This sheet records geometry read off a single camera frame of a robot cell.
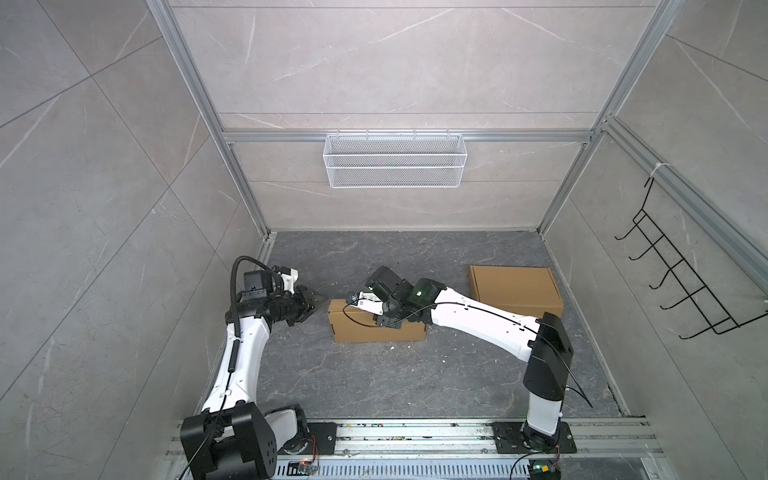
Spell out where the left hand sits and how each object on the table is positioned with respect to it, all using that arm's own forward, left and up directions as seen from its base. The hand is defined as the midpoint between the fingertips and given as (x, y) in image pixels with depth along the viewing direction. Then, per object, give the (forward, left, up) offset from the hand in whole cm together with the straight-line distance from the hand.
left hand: (323, 294), depth 80 cm
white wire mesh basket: (+46, -22, +12) cm, 52 cm away
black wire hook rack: (-17, -85, +15) cm, 88 cm away
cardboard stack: (-5, -5, -12) cm, 14 cm away
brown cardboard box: (+14, -68, -23) cm, 73 cm away
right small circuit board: (-40, -54, -18) cm, 69 cm away
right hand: (-1, -16, -3) cm, 16 cm away
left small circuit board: (-37, +4, -19) cm, 42 cm away
